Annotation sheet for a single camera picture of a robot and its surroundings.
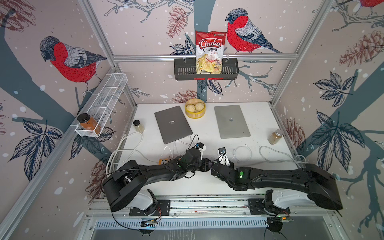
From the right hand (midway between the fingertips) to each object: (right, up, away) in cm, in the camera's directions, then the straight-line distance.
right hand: (216, 163), depth 82 cm
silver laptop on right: (+15, +22, +26) cm, 37 cm away
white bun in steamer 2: (-9, +33, +30) cm, 45 cm away
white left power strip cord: (-53, +1, +11) cm, 54 cm away
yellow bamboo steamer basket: (-11, +27, +29) cm, 41 cm away
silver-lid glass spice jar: (+39, +13, +11) cm, 42 cm away
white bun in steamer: (-15, +33, +29) cm, 46 cm away
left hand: (-1, 0, -1) cm, 1 cm away
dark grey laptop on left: (-28, +20, +26) cm, 43 cm away
